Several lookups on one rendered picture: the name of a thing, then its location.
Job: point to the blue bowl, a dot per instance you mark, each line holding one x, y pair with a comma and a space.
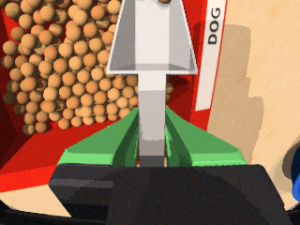
295, 170

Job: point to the red cardboard food box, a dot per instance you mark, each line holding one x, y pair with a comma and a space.
28, 161

